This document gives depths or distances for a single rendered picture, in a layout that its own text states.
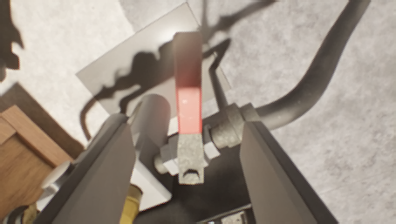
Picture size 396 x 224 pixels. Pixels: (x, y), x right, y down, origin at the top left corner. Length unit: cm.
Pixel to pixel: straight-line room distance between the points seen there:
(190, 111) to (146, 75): 51
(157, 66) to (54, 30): 32
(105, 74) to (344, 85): 83
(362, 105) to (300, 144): 28
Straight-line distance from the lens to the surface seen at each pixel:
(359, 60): 86
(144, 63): 65
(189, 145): 19
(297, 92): 23
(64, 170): 32
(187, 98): 15
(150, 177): 25
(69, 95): 80
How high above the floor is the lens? 62
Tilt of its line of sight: 61 degrees down
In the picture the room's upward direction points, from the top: 176 degrees clockwise
